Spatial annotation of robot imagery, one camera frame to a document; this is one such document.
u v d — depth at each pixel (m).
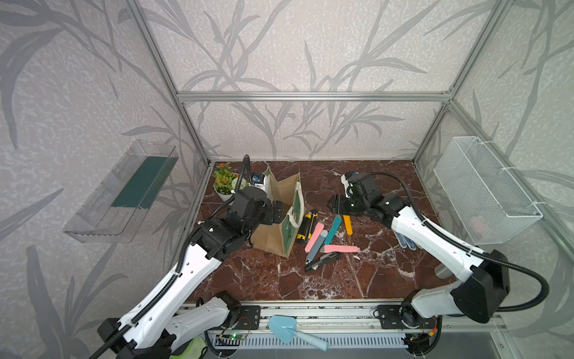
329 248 0.89
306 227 0.94
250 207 0.49
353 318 0.75
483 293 0.39
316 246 0.89
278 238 0.86
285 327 0.72
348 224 0.96
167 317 0.40
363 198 0.59
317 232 0.93
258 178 0.58
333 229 0.95
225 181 0.92
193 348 0.68
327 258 0.86
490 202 0.63
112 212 0.64
